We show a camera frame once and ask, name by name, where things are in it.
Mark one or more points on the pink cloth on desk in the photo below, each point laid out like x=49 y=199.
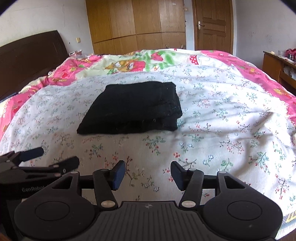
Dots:
x=291 y=54

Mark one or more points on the pink cartoon quilt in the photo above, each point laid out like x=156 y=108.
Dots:
x=142 y=60

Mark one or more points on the wooden side desk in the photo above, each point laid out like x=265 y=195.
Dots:
x=280 y=69

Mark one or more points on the wooden wardrobe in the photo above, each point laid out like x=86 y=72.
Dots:
x=120 y=27

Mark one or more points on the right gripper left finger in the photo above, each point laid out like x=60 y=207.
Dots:
x=106 y=181

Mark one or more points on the dark wooden headboard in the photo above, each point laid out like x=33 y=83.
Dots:
x=26 y=59

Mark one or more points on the white floral bed sheet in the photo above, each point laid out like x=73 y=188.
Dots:
x=229 y=123

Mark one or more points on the wooden door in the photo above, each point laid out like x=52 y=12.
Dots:
x=213 y=25

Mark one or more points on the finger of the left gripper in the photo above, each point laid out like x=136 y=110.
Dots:
x=28 y=155
x=65 y=166

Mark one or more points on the black pants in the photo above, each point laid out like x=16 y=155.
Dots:
x=133 y=108

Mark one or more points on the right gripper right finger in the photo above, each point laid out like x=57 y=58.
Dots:
x=190 y=182

